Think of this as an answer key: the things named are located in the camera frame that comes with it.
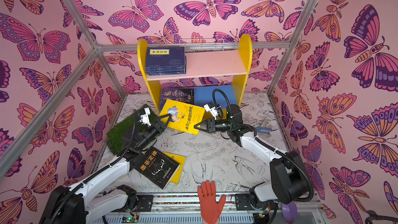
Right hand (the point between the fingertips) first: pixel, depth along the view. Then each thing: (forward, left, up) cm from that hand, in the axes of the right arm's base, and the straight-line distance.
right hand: (196, 126), depth 71 cm
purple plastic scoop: (-30, -42, -25) cm, 57 cm away
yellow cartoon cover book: (+5, +6, +1) cm, 8 cm away
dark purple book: (+28, +8, -7) cm, 30 cm away
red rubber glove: (-29, -7, -27) cm, 40 cm away
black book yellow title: (-11, +21, -23) cm, 33 cm away
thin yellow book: (-5, +10, -26) cm, 28 cm away
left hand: (+4, +11, +3) cm, 12 cm away
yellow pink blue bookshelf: (+53, -14, -14) cm, 57 cm away
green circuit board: (-32, +32, -29) cm, 54 cm away
